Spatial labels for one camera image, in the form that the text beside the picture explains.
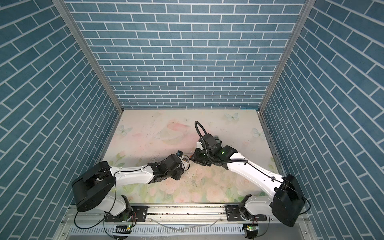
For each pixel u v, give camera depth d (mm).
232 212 740
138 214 742
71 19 741
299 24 761
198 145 1002
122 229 722
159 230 769
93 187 439
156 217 738
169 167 681
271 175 450
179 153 801
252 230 737
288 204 402
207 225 710
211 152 596
